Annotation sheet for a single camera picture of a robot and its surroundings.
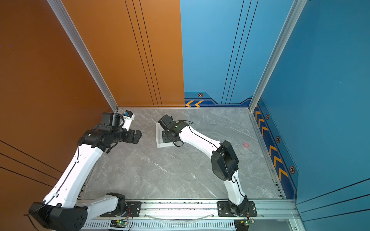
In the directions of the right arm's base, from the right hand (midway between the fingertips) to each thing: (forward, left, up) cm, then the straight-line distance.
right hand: (166, 138), depth 87 cm
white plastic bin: (+14, +8, -9) cm, 18 cm away
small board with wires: (-40, -43, -13) cm, 60 cm away
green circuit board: (-41, +21, -14) cm, 48 cm away
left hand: (-3, +15, +12) cm, 20 cm away
